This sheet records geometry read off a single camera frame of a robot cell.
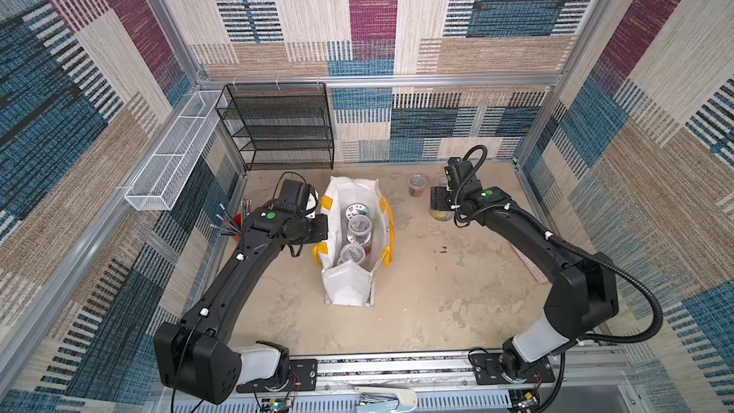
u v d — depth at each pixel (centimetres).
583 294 44
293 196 60
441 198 81
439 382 73
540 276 50
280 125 108
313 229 66
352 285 82
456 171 67
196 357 38
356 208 96
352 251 80
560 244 47
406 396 68
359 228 85
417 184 108
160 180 71
